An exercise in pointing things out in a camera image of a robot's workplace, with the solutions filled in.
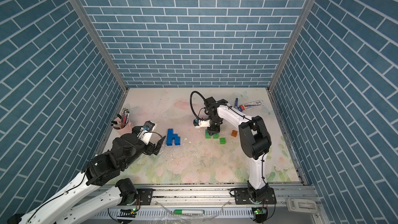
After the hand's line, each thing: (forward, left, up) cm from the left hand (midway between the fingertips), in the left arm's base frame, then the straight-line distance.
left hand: (160, 132), depth 70 cm
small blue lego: (+12, +1, -22) cm, 25 cm away
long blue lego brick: (+9, -1, -21) cm, 23 cm away
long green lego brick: (+9, -27, -20) cm, 35 cm away
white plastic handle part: (-26, -63, -20) cm, 71 cm away
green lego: (+10, -22, -21) cm, 32 cm away
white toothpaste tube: (+37, -58, -22) cm, 72 cm away
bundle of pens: (+15, +26, -11) cm, 32 cm away
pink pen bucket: (+11, +24, -16) cm, 31 cm away
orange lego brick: (+13, -39, -23) cm, 47 cm away
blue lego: (+7, -4, -22) cm, 24 cm away
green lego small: (+7, -31, -22) cm, 39 cm away
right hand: (+13, -26, -20) cm, 35 cm away
